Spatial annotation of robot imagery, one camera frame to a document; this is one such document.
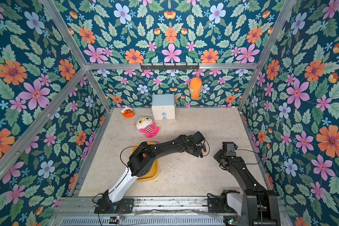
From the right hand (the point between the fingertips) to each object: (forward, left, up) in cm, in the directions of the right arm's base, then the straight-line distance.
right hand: (218, 154), depth 89 cm
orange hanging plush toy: (+40, +14, +23) cm, 48 cm away
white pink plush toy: (+20, +50, +4) cm, 54 cm away
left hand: (+3, +11, -2) cm, 11 cm away
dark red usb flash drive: (+6, +8, -3) cm, 10 cm away
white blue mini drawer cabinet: (+32, +38, +12) cm, 51 cm away
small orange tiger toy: (+33, +68, +3) cm, 76 cm away
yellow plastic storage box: (-16, +39, +3) cm, 42 cm away
